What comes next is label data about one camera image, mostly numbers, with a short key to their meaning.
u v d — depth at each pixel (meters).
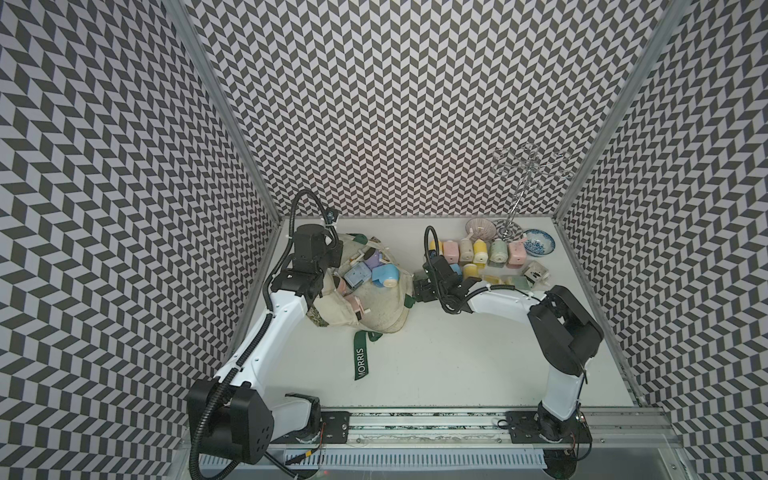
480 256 0.99
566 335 0.49
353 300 0.91
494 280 0.96
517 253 0.99
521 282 0.96
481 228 1.12
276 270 0.59
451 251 1.00
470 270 0.95
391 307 0.91
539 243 1.08
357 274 0.96
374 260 0.96
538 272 0.97
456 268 0.97
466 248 0.99
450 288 0.72
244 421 0.38
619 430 0.75
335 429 0.73
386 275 0.94
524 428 0.74
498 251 0.98
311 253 0.58
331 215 0.68
